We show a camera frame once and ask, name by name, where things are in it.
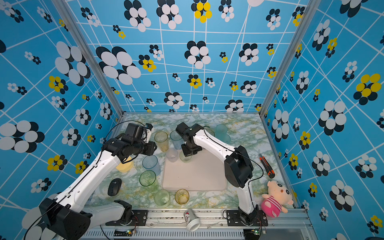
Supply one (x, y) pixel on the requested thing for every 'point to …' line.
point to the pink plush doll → (277, 199)
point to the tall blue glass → (177, 139)
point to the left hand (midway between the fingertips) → (154, 145)
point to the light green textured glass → (184, 159)
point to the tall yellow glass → (161, 138)
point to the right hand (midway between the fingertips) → (190, 153)
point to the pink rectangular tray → (205, 172)
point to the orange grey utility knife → (270, 173)
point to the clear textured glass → (172, 154)
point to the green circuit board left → (117, 233)
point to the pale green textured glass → (162, 197)
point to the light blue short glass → (150, 162)
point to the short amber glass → (182, 196)
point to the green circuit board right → (256, 231)
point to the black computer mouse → (114, 187)
